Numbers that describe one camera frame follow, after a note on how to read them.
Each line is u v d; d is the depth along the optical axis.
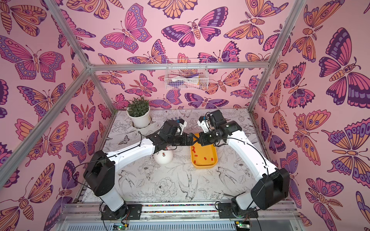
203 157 0.93
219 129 0.55
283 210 0.75
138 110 0.99
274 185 0.40
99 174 0.45
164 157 0.83
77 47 0.83
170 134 0.66
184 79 0.90
